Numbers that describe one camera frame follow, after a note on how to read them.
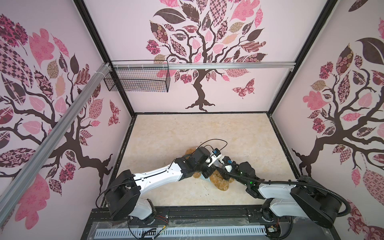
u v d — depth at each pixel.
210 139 0.60
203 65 0.92
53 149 0.52
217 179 0.76
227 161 0.71
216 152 0.69
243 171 0.66
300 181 0.49
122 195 0.42
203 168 0.67
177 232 0.70
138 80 1.22
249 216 0.74
